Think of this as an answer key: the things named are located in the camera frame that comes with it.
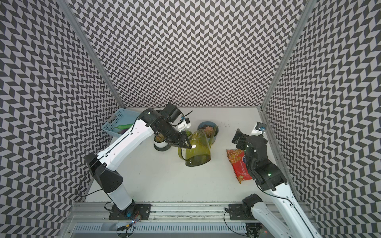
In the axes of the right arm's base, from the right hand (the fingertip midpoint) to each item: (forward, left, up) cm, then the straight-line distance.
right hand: (246, 135), depth 69 cm
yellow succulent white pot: (+10, +47, -19) cm, 52 cm away
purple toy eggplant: (+20, +76, -24) cm, 83 cm away
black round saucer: (+6, +46, -23) cm, 52 cm away
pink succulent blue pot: (+15, +15, -16) cm, 26 cm away
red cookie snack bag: (0, -1, -25) cm, 25 cm away
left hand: (-5, +29, -3) cm, 29 cm away
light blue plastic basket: (+34, +82, -24) cm, 92 cm away
